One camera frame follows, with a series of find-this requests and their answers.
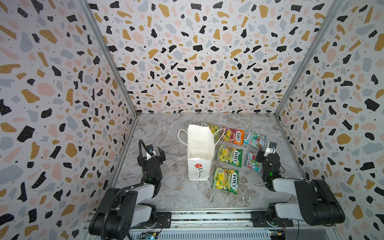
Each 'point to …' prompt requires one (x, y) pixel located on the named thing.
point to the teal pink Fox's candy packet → (254, 139)
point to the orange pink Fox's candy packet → (235, 136)
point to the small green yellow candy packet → (213, 128)
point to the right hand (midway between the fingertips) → (265, 145)
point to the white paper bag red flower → (200, 148)
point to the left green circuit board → (148, 235)
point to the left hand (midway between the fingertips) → (149, 148)
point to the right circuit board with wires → (278, 234)
